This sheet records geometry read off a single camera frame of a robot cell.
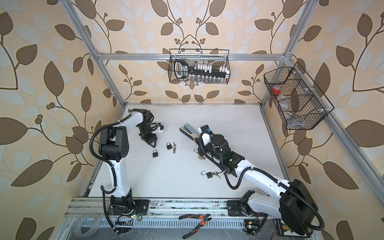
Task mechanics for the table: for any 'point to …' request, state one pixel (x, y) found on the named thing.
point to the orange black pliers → (206, 216)
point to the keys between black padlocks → (216, 173)
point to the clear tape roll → (79, 222)
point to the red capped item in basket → (276, 89)
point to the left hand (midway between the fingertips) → (152, 142)
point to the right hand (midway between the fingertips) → (196, 140)
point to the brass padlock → (200, 157)
